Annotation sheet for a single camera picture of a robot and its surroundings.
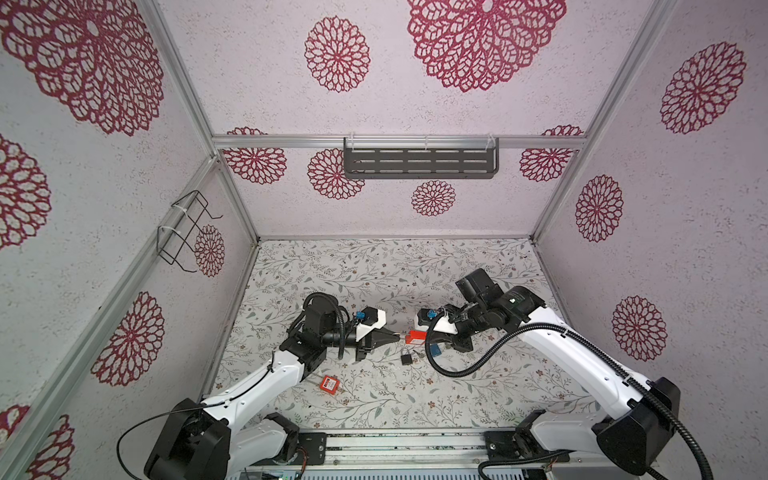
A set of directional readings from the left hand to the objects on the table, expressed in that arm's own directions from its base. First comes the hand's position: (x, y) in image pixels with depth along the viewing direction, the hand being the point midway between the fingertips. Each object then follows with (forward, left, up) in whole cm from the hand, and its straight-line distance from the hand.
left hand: (394, 338), depth 73 cm
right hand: (+2, -9, 0) cm, 10 cm away
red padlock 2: (-5, +18, -18) cm, 26 cm away
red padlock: (-2, -5, +5) cm, 7 cm away
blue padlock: (+5, -13, -18) cm, 23 cm away
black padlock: (+3, -4, -20) cm, 21 cm away
